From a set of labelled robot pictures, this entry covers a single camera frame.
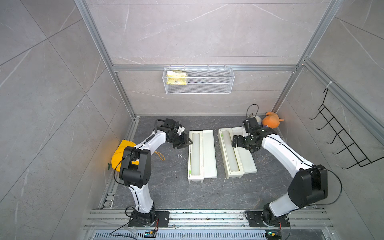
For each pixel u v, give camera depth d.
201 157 0.88
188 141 0.85
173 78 0.87
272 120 1.08
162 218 0.73
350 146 0.63
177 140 0.80
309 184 0.43
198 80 1.00
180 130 0.88
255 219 0.73
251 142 0.71
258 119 1.13
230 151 0.92
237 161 0.87
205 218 0.75
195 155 0.89
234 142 0.78
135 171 0.50
